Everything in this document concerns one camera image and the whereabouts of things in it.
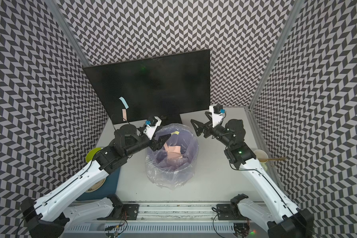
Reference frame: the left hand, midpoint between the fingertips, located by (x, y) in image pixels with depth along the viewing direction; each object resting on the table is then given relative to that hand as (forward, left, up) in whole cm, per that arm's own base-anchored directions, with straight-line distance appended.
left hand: (164, 132), depth 67 cm
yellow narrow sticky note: (0, -5, -1) cm, 5 cm away
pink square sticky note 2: (0, -3, -19) cm, 20 cm away
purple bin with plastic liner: (-11, -2, -14) cm, 18 cm away
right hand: (+5, -16, +3) cm, 17 cm away
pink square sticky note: (0, -3, -19) cm, 20 cm away
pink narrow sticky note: (+18, +26, -7) cm, 33 cm away
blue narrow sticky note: (+19, +24, +1) cm, 30 cm away
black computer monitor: (+42, +7, -7) cm, 43 cm away
